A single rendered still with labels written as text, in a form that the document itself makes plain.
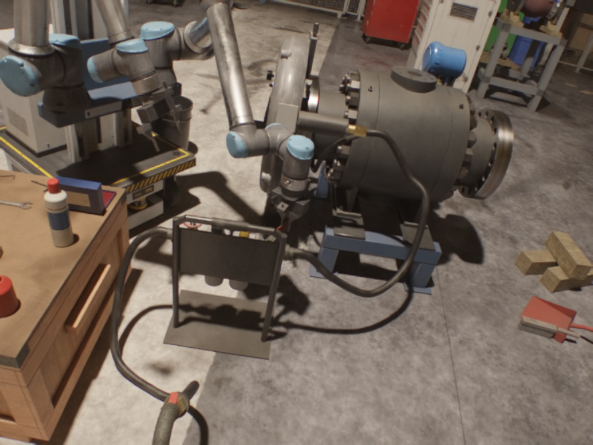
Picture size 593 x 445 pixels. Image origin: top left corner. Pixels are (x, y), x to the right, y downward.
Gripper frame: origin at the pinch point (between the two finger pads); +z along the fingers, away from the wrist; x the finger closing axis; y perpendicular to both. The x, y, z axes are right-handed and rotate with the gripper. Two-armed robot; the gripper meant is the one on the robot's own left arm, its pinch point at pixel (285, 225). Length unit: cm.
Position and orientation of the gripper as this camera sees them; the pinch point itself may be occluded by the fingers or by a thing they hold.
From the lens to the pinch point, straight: 159.8
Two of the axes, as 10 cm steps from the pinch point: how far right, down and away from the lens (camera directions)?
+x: 8.4, 4.2, -3.6
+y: -5.3, 4.4, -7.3
